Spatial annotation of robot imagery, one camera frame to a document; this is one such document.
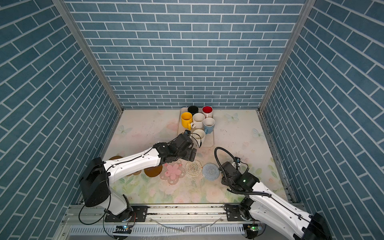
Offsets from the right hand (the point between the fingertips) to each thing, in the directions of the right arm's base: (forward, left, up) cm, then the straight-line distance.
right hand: (224, 176), depth 82 cm
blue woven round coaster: (+3, +8, -4) cm, 9 cm away
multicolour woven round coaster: (+5, +18, -4) cm, 19 cm away
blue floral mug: (+36, +10, +2) cm, 37 cm away
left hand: (+10, +19, +8) cm, 23 cm away
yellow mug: (+36, +26, +5) cm, 44 cm away
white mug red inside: (+48, +12, +2) cm, 49 cm away
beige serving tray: (+25, +9, -4) cm, 27 cm away
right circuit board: (-23, -14, -8) cm, 28 cm away
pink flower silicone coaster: (+2, +30, -5) cm, 31 cm away
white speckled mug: (+36, +17, +5) cm, 40 cm away
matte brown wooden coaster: (+8, +69, -5) cm, 70 cm away
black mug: (+46, +22, +5) cm, 51 cm away
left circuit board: (-28, +49, -7) cm, 57 cm away
